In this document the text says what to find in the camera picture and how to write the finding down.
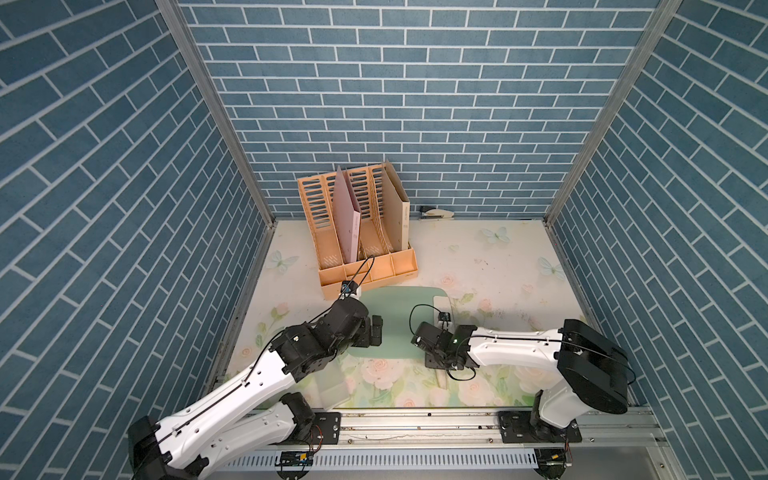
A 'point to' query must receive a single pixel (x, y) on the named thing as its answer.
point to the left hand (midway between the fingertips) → (376, 324)
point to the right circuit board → (551, 462)
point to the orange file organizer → (378, 261)
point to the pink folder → (348, 215)
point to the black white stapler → (430, 212)
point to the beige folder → (398, 209)
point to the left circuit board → (297, 458)
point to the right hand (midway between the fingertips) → (432, 360)
